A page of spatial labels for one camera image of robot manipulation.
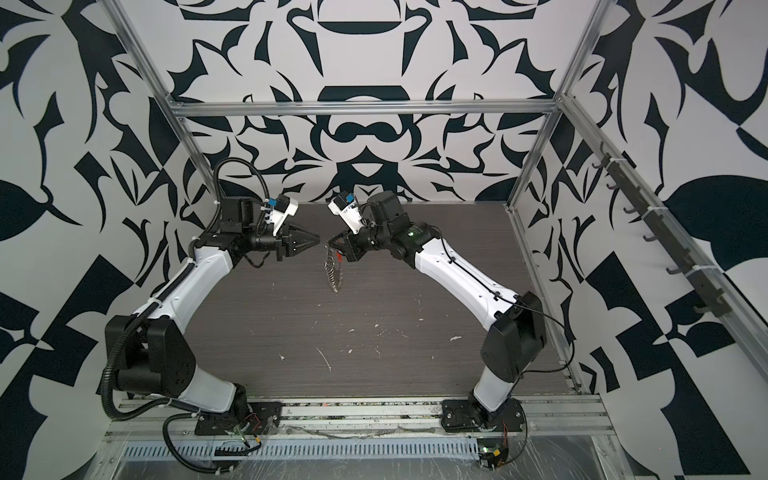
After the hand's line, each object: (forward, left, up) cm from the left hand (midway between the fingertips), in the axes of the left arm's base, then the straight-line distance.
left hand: (321, 235), depth 75 cm
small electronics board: (-44, -39, -29) cm, 65 cm away
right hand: (-3, -3, +1) cm, 4 cm away
